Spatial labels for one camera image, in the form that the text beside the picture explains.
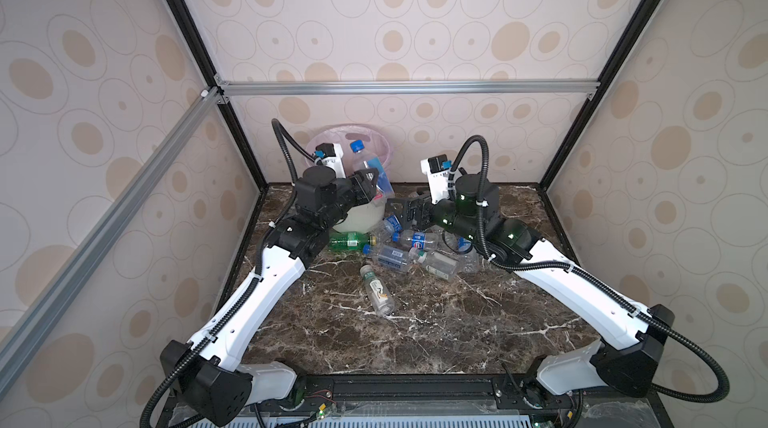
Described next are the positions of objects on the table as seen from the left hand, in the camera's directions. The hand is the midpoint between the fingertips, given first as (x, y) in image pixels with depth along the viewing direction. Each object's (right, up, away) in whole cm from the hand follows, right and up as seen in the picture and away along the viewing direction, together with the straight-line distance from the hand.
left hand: (379, 166), depth 66 cm
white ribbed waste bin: (-6, -12, +31) cm, 34 cm away
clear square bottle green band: (+18, -27, +31) cm, 45 cm away
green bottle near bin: (-11, -20, +31) cm, 38 cm away
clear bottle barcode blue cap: (+2, -24, +28) cm, 37 cm away
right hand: (+6, -6, 0) cm, 8 cm away
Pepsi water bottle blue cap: (+12, -20, +32) cm, 39 cm away
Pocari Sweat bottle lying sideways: (+2, -16, +39) cm, 42 cm away
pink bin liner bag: (-3, +13, +32) cm, 35 cm away
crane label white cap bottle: (-1, -33, +19) cm, 38 cm away
